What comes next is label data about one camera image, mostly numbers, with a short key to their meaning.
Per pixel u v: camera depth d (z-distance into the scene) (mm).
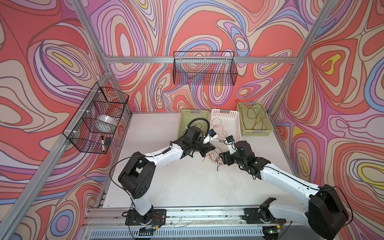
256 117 1131
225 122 1118
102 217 754
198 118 664
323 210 401
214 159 885
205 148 750
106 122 704
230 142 728
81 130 677
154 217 733
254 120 1124
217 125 1113
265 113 1113
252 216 734
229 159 747
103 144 719
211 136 745
